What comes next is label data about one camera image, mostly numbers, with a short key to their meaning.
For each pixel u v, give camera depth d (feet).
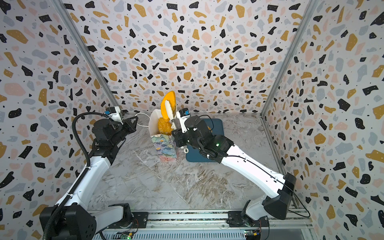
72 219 1.25
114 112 2.16
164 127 2.97
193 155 3.20
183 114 1.83
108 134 1.88
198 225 2.42
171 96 2.17
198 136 1.58
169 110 2.10
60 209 1.24
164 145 2.72
